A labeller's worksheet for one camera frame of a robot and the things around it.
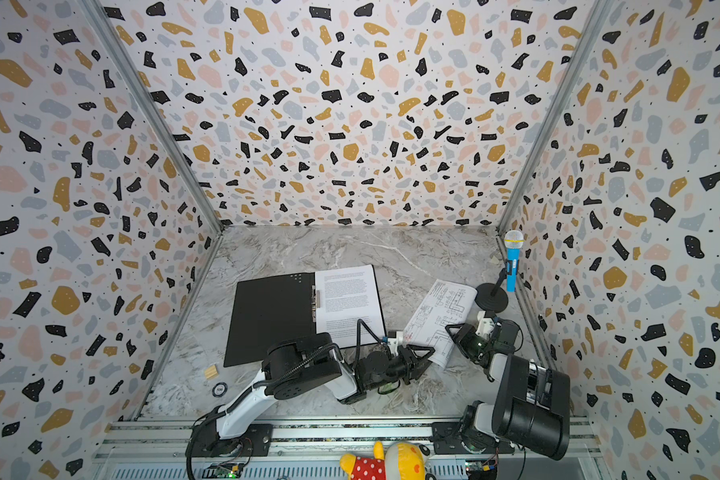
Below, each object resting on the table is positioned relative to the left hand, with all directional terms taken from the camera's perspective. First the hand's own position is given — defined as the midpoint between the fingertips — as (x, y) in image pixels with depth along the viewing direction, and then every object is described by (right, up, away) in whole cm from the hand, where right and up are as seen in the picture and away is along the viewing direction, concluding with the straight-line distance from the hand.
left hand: (440, 355), depth 79 cm
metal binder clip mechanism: (-38, +11, +21) cm, 45 cm away
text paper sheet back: (-27, +13, +23) cm, 38 cm away
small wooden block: (-63, -6, +5) cm, 64 cm away
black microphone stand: (+22, +12, +21) cm, 33 cm away
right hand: (+5, +5, +12) cm, 14 cm away
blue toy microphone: (+21, +31, +4) cm, 37 cm away
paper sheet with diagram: (+6, +11, +18) cm, 22 cm away
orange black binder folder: (-53, +9, +19) cm, 57 cm away
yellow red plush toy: (-11, -18, -14) cm, 26 cm away
